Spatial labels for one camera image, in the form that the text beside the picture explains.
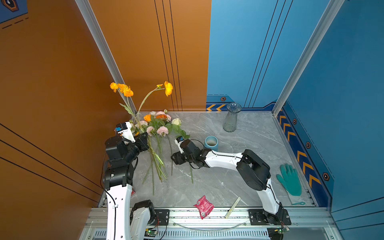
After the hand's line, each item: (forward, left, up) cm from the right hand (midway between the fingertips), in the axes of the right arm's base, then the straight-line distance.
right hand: (173, 156), depth 88 cm
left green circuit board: (-37, +8, -7) cm, 38 cm away
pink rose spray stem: (+27, +17, +1) cm, 32 cm away
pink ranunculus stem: (-2, +10, -7) cm, 12 cm away
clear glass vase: (+30, -39, -4) cm, 49 cm away
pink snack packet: (-26, -18, -6) cm, 32 cm away
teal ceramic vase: (+4, -23, +8) cm, 25 cm away
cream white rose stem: (+27, +1, -3) cm, 28 cm away
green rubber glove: (-13, -68, -7) cm, 69 cm away
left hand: (-1, +9, +25) cm, 26 cm away
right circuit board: (-37, -52, -10) cm, 64 cm away
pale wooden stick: (-26, -33, -7) cm, 42 cm away
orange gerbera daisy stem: (+31, +10, +3) cm, 33 cm away
